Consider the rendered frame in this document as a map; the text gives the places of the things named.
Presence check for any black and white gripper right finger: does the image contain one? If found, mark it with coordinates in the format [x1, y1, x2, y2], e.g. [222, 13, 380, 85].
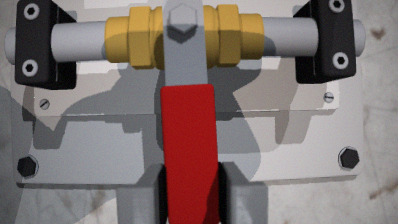
[218, 161, 268, 224]

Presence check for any brass ball valve with red handle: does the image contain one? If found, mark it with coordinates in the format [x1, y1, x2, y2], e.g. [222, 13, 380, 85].
[4, 0, 366, 224]

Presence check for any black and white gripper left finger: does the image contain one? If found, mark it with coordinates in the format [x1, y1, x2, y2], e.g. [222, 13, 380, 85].
[116, 164, 168, 224]

